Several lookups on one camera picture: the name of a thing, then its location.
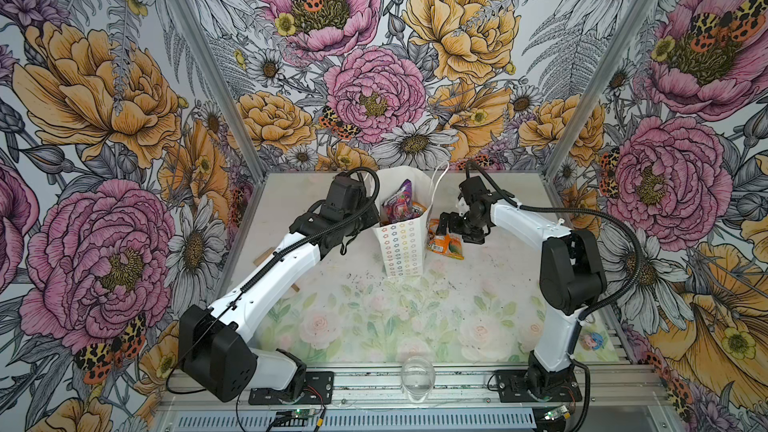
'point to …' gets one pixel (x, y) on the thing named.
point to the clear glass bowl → (418, 378)
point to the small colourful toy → (591, 341)
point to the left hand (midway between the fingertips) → (376, 219)
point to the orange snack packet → (449, 245)
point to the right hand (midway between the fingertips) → (451, 242)
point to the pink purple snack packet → (400, 204)
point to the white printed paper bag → (403, 243)
